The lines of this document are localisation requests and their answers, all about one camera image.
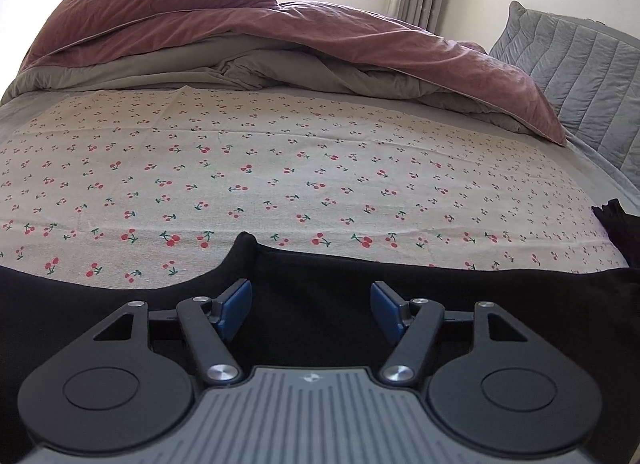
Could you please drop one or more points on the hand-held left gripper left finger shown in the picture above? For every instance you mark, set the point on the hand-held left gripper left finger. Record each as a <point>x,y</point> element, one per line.
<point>235,311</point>

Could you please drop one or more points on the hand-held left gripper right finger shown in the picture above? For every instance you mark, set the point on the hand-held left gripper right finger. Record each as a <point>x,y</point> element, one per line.
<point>386,311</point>

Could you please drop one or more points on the black pants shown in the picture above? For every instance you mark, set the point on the black pants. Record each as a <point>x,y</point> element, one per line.
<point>310,294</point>

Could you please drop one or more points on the cherry print bed sheet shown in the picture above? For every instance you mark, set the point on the cherry print bed sheet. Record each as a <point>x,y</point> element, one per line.
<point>300,168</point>

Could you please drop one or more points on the folded black garment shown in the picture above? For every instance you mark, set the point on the folded black garment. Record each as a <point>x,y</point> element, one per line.
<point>622,239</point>

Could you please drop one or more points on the pink and grey duvet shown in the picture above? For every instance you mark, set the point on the pink and grey duvet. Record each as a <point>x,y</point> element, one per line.
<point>320,48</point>

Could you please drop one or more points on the grey quilted pillow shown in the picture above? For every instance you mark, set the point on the grey quilted pillow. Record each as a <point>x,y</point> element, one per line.
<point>575,63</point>

